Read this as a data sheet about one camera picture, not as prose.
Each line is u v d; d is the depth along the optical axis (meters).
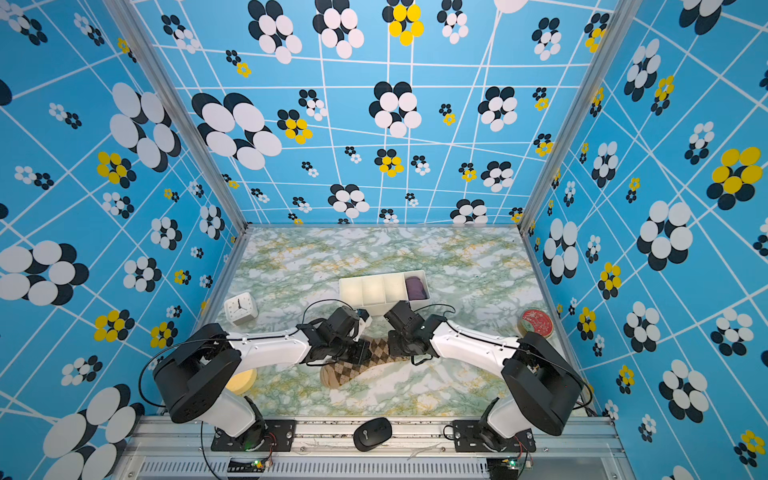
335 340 0.70
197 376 0.45
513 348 0.46
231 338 0.50
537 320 0.90
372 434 0.73
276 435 0.73
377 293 1.02
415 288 0.95
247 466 0.72
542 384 0.43
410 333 0.63
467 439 0.72
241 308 0.94
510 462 0.71
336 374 0.83
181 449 0.72
